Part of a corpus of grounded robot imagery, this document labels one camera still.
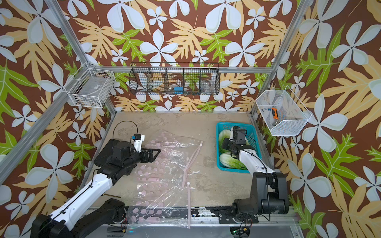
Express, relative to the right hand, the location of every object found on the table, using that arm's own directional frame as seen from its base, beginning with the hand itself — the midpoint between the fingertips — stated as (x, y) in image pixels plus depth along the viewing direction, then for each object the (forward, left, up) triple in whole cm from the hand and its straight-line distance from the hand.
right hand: (224, 141), depth 92 cm
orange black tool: (+8, -27, +16) cm, 33 cm away
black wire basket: (+35, +32, +23) cm, 52 cm away
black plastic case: (-6, +75, -4) cm, 75 cm away
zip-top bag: (-5, +30, -8) cm, 32 cm away
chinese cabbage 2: (+7, -1, -2) cm, 7 cm away
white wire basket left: (+25, +84, +23) cm, 90 cm away
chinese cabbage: (-12, 0, -2) cm, 12 cm away
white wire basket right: (+8, -32, +17) cm, 37 cm away
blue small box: (+26, +29, +20) cm, 43 cm away
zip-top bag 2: (-18, +36, -10) cm, 42 cm away
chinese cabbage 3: (-14, -5, +20) cm, 24 cm away
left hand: (-10, +41, +8) cm, 43 cm away
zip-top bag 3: (-35, +37, -8) cm, 52 cm away
